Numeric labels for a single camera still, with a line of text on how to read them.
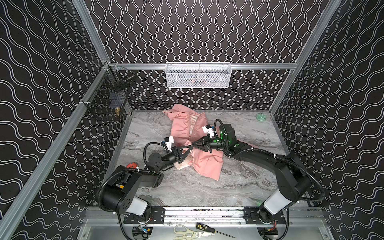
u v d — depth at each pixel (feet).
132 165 2.91
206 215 2.49
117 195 1.45
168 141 2.53
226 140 2.21
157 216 2.44
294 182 1.49
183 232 2.27
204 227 2.31
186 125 3.46
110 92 3.24
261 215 2.21
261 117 3.82
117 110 2.70
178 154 2.39
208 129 2.58
